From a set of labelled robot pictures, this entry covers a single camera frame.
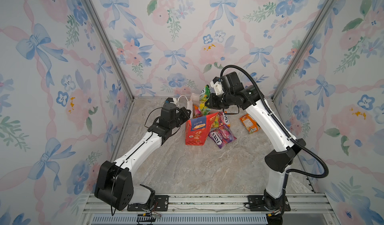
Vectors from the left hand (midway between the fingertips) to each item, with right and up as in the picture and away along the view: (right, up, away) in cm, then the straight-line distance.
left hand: (193, 109), depth 79 cm
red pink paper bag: (+3, -10, 0) cm, 10 cm away
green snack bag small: (+6, +7, -6) cm, 11 cm away
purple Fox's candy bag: (+19, -17, +16) cm, 30 cm away
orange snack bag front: (+2, -2, +7) cm, 7 cm away
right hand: (+6, +3, -5) cm, 9 cm away
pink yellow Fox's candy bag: (+19, -6, +24) cm, 31 cm away
